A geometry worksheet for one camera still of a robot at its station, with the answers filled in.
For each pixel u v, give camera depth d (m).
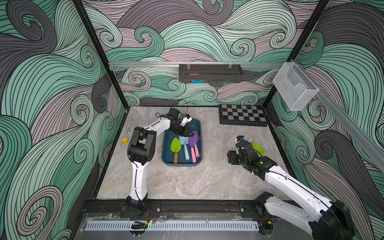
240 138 0.73
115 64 0.95
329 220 0.38
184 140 0.98
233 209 0.74
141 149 0.57
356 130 0.56
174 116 0.85
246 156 0.60
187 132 0.88
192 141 0.95
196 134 0.99
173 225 0.70
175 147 0.96
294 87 0.78
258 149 0.95
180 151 0.94
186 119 0.92
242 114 1.10
